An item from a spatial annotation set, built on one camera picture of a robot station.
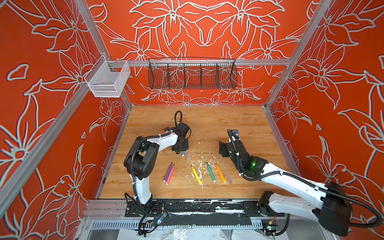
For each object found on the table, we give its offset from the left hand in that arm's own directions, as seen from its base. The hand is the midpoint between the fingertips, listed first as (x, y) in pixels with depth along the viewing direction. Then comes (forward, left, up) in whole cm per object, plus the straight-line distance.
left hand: (184, 147), depth 95 cm
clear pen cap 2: (-8, -3, 0) cm, 8 cm away
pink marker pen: (-19, +6, 0) cm, 20 cm away
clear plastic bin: (+29, +51, +31) cm, 66 cm away
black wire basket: (+41, -1, +29) cm, 51 cm away
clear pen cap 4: (-19, -28, 0) cm, 34 cm away
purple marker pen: (-17, +8, 0) cm, 19 cm away
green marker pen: (-16, -17, 0) cm, 23 cm away
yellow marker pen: (-18, -9, 0) cm, 20 cm away
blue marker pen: (-5, 0, 0) cm, 5 cm away
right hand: (-4, -22, +16) cm, 28 cm away
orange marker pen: (-16, -23, +1) cm, 28 cm away
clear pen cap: (-5, -3, 0) cm, 6 cm away
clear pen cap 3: (-16, -24, +1) cm, 29 cm away
